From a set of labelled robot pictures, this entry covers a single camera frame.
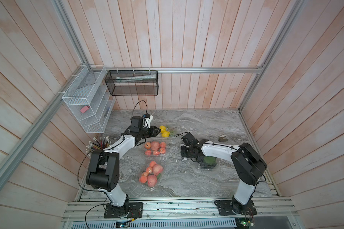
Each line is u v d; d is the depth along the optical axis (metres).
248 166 0.48
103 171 0.46
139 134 0.72
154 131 0.83
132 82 1.04
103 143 0.84
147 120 0.84
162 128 1.02
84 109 0.82
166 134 0.99
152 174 0.82
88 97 0.69
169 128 1.04
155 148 0.92
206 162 0.84
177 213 0.73
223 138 1.01
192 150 0.78
